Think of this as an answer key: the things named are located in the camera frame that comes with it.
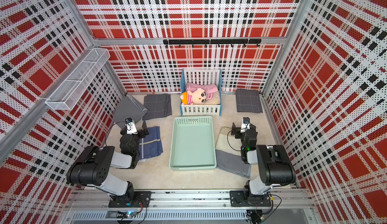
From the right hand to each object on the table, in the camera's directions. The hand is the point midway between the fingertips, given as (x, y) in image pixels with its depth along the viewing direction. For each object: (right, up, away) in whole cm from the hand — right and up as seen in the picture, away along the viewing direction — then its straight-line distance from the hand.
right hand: (242, 122), depth 92 cm
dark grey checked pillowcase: (-58, +10, +19) cm, 62 cm away
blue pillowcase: (-57, -15, -2) cm, 59 cm away
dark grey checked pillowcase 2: (+11, +14, +23) cm, 29 cm away
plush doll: (-29, +16, +6) cm, 33 cm away
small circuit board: (-60, -41, -23) cm, 77 cm away
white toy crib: (-21, +33, +22) cm, 45 cm away
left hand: (-63, 0, -2) cm, 63 cm away
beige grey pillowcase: (-10, -18, -5) cm, 22 cm away
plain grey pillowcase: (-80, +9, +20) cm, 83 cm away
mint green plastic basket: (-31, -16, +1) cm, 35 cm away
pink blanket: (-20, +23, +15) cm, 34 cm away
